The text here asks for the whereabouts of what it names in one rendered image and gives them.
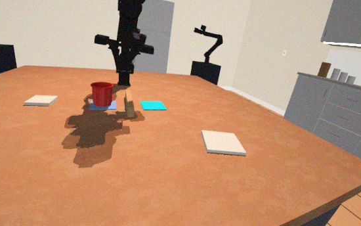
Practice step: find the red cup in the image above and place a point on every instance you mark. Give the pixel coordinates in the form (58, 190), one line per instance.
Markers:
(102, 93)

